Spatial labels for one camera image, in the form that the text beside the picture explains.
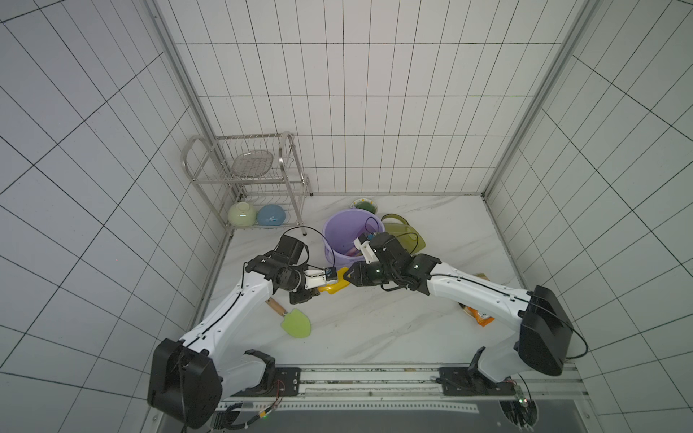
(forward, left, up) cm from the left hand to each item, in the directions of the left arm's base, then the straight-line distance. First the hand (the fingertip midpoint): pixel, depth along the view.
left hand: (308, 290), depth 80 cm
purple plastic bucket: (+22, -10, +3) cm, 24 cm away
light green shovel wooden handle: (-6, +5, -11) cm, 14 cm away
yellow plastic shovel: (0, -9, +3) cm, 9 cm away
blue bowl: (+32, +19, -3) cm, 38 cm away
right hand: (0, -9, +6) cm, 11 cm away
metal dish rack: (+37, +19, +16) cm, 45 cm away
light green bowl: (+31, +29, -1) cm, 42 cm away
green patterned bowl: (+41, -19, -5) cm, 45 cm away
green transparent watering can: (+26, -35, -8) cm, 45 cm away
